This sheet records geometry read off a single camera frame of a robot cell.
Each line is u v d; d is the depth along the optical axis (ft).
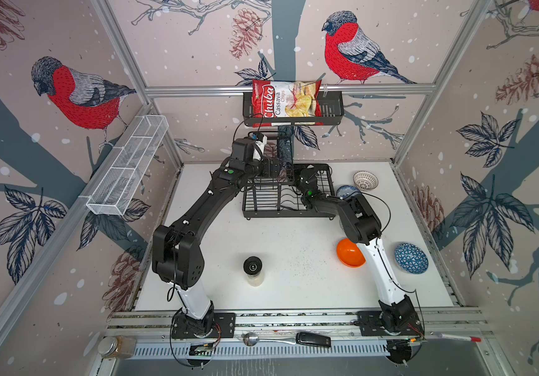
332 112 3.11
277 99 2.88
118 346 2.08
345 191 3.42
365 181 3.62
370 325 2.40
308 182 2.81
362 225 2.19
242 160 2.11
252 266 2.46
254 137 2.43
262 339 2.38
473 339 2.32
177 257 1.50
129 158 2.63
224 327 2.40
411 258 2.86
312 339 2.21
